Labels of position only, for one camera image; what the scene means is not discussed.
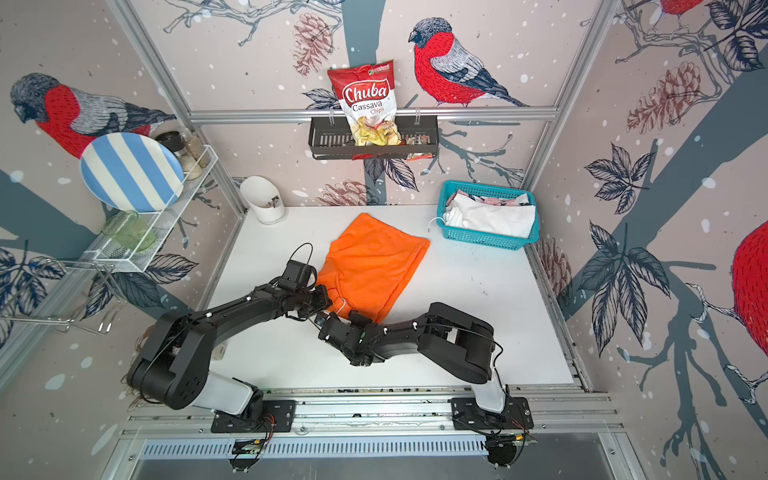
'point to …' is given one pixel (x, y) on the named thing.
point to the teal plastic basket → (480, 236)
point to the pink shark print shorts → (490, 200)
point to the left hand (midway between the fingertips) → (337, 296)
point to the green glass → (126, 226)
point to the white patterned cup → (265, 199)
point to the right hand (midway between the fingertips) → (353, 317)
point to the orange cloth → (368, 266)
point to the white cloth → (517, 219)
